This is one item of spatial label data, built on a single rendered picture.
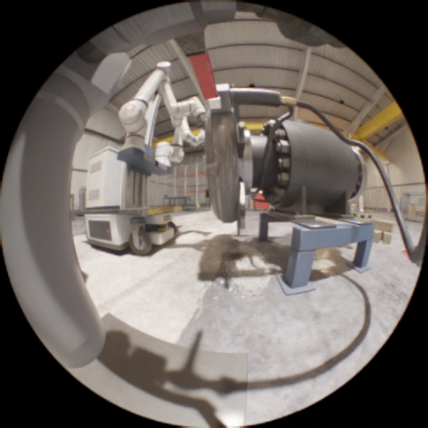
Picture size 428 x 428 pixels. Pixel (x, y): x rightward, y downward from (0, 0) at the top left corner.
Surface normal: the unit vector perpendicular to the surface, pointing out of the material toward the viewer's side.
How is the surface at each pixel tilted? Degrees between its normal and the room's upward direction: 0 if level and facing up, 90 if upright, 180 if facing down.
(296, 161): 106
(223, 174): 116
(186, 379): 0
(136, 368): 0
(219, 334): 0
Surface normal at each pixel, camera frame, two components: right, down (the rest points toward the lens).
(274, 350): -0.01, -1.00
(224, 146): -0.16, 0.25
